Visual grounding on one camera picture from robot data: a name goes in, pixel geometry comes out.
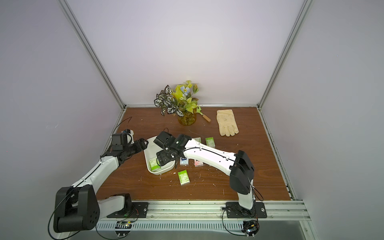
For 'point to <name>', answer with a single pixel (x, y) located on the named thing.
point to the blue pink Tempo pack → (184, 162)
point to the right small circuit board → (250, 227)
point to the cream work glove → (227, 122)
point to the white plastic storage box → (150, 152)
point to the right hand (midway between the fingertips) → (165, 154)
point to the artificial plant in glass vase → (181, 102)
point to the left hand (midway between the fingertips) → (144, 142)
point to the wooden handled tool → (198, 109)
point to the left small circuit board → (123, 228)
